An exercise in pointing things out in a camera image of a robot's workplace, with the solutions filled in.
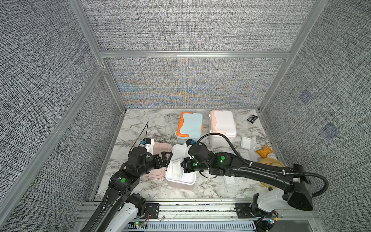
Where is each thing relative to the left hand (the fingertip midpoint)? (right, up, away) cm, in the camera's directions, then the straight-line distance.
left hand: (168, 154), depth 72 cm
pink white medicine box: (+3, -12, +2) cm, 12 cm away
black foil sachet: (+60, +19, +40) cm, 75 cm away
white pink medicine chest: (+33, +16, +21) cm, 42 cm away
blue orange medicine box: (+12, +13, +20) cm, 26 cm away
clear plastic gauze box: (+52, 0, +27) cm, 58 cm away
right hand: (+5, -4, -2) cm, 7 cm away
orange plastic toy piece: (+60, -4, +22) cm, 64 cm away
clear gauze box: (+35, -17, +11) cm, 41 cm away
